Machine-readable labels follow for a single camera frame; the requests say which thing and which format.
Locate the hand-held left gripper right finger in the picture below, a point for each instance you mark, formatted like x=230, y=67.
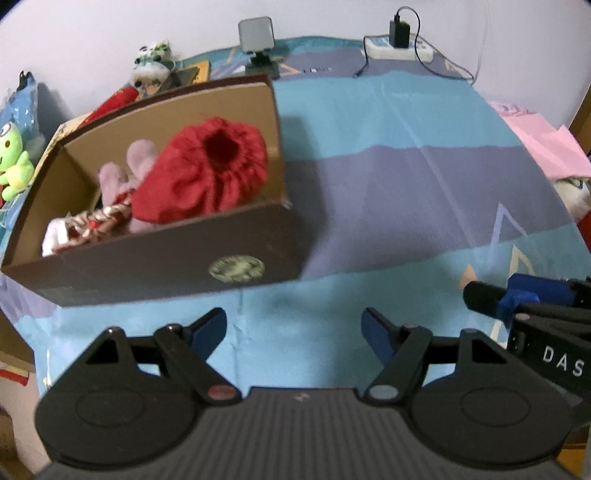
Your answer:
x=376, y=332

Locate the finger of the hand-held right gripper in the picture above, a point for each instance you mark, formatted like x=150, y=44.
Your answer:
x=485, y=297

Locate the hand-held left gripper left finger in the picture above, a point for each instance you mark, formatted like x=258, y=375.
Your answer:
x=210, y=330

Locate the brown cardboard box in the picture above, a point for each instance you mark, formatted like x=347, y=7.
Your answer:
x=161, y=272

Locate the patterned soft fabric item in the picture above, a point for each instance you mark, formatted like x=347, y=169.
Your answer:
x=99, y=221

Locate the pink plush toy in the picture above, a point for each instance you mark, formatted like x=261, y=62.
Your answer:
x=141, y=157

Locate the small white plush toy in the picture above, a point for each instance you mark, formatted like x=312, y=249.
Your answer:
x=575, y=196

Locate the pink cloth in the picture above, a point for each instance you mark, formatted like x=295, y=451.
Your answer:
x=545, y=138

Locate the brown cardboard carton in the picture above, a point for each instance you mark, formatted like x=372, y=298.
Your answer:
x=14, y=350

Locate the illustrated picture book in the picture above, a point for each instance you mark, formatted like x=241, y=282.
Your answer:
x=51, y=143

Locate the red plush toy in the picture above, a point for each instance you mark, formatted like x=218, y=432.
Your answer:
x=113, y=104

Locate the green frog plush toy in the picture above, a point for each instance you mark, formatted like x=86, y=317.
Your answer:
x=16, y=173

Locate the black phone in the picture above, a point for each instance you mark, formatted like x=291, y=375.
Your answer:
x=182, y=78

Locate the yellow-edged book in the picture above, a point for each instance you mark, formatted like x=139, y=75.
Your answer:
x=203, y=69

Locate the white doll with green hat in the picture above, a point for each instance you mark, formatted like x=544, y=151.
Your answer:
x=150, y=69

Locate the black charger plug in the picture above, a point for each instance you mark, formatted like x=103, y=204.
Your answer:
x=399, y=32

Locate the blue plastic toy bag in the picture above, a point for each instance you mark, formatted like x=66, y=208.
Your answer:
x=27, y=106

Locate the small light panel on stand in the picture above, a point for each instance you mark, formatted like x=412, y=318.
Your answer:
x=255, y=30

